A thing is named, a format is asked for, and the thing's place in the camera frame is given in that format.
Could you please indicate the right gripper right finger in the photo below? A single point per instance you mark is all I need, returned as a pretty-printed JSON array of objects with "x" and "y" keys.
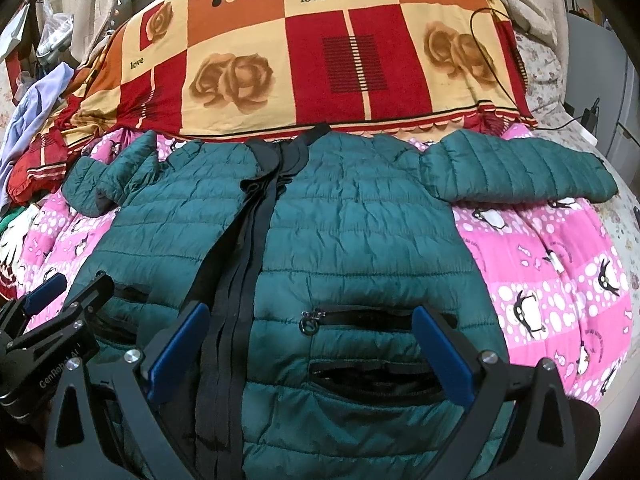
[{"x": 549, "y": 435}]

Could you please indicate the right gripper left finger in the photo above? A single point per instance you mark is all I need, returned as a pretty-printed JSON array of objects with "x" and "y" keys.
[{"x": 103, "y": 423}]

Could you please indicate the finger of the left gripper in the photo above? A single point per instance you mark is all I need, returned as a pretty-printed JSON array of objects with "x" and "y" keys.
[
  {"x": 44, "y": 294},
  {"x": 92, "y": 292}
]

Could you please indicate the dark green puffer jacket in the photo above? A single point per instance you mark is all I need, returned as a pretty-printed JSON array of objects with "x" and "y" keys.
[{"x": 377, "y": 421}]

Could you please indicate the light blue garment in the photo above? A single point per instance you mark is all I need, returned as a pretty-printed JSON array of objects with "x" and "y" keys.
[{"x": 28, "y": 117}]

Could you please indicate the red rose patterned blanket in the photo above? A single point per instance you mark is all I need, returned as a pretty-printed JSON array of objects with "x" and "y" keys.
[{"x": 232, "y": 70}]

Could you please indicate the black power adapter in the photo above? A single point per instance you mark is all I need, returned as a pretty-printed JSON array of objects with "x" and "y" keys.
[{"x": 590, "y": 117}]

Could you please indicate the floral white bedsheet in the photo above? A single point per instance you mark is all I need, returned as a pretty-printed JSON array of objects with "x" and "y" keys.
[{"x": 546, "y": 74}]

